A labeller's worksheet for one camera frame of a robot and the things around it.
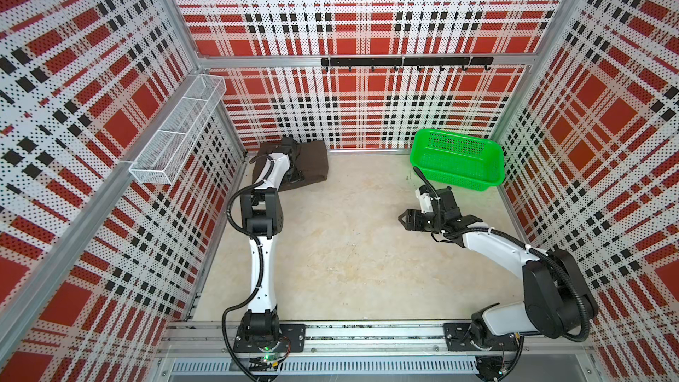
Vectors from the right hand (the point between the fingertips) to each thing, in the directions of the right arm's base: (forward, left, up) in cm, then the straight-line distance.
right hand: (410, 217), depth 89 cm
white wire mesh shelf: (+18, +87, +12) cm, 90 cm away
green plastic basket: (+36, -31, -11) cm, 49 cm away
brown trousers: (+34, +39, -5) cm, 52 cm away
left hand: (+20, +46, -5) cm, 50 cm away
